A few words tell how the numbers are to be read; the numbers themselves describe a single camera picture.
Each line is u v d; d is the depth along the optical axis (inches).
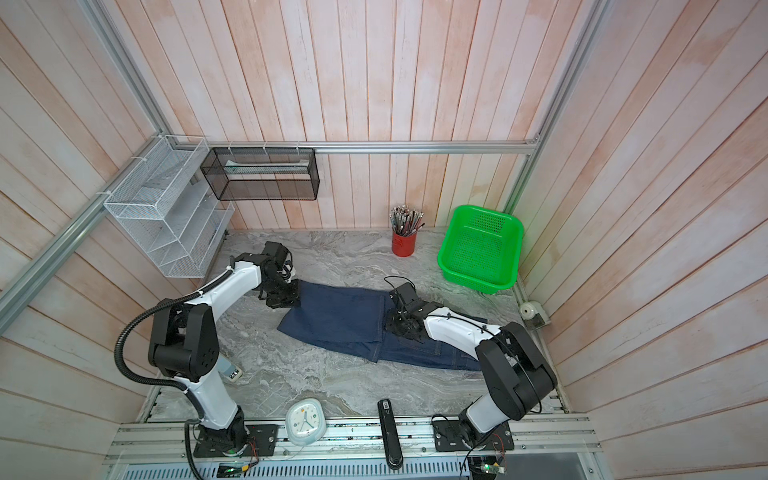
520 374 17.5
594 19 27.2
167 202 30.0
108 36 27.6
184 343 19.0
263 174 41.8
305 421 29.2
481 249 45.0
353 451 28.8
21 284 20.8
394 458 26.7
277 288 30.8
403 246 42.6
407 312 27.6
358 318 36.3
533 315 36.5
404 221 39.7
